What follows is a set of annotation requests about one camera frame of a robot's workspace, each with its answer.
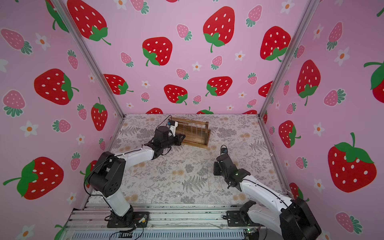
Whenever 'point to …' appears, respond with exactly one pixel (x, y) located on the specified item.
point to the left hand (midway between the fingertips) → (187, 135)
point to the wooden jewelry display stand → (197, 133)
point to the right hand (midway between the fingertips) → (222, 164)
